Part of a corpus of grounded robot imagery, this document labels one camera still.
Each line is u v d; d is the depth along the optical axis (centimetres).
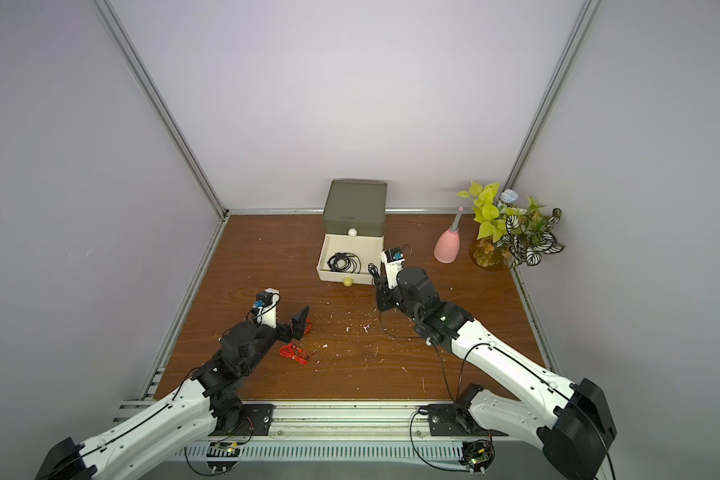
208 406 57
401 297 63
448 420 73
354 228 92
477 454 70
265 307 67
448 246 100
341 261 95
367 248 97
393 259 65
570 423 37
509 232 81
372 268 76
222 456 72
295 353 84
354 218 92
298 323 71
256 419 73
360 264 94
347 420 74
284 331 70
